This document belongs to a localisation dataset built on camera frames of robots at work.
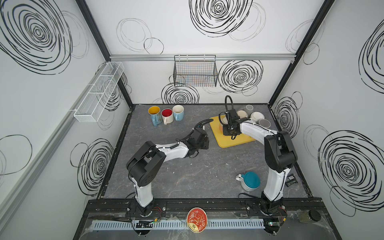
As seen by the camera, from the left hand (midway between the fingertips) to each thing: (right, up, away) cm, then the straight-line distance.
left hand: (209, 140), depth 92 cm
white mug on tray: (+34, +15, +10) cm, 39 cm away
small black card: (+45, -21, -9) cm, 50 cm away
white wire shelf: (-71, +19, -5) cm, 73 cm away
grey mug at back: (+30, +20, +13) cm, 38 cm away
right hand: (+11, +5, +7) cm, 14 cm away
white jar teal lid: (+19, -18, -16) cm, 31 cm away
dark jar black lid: (+41, -29, -28) cm, 57 cm away
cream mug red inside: (-29, +16, +13) cm, 35 cm away
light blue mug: (-21, +19, +15) cm, 33 cm away
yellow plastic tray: (+11, -1, +7) cm, 13 cm away
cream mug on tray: (+25, +17, +12) cm, 32 cm away
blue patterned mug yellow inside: (-37, +18, +11) cm, 43 cm away
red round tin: (-8, -33, -24) cm, 42 cm away
